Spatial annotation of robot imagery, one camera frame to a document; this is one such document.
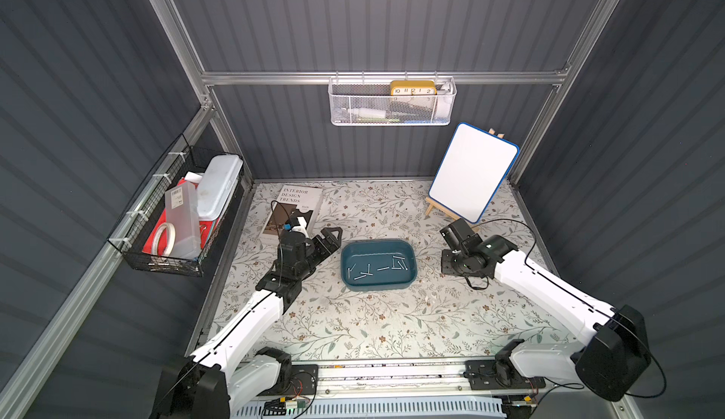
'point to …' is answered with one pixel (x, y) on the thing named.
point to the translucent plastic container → (181, 211)
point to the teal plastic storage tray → (379, 264)
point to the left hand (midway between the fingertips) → (336, 236)
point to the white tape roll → (172, 237)
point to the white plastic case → (215, 184)
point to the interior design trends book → (291, 198)
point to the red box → (159, 217)
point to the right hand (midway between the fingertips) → (454, 263)
